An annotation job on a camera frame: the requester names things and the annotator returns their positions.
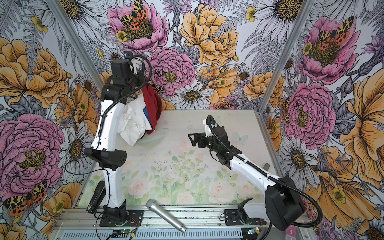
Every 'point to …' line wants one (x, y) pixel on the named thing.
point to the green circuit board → (126, 230)
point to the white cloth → (133, 121)
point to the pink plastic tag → (291, 230)
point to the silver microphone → (153, 205)
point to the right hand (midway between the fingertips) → (194, 139)
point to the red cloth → (153, 103)
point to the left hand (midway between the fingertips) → (137, 75)
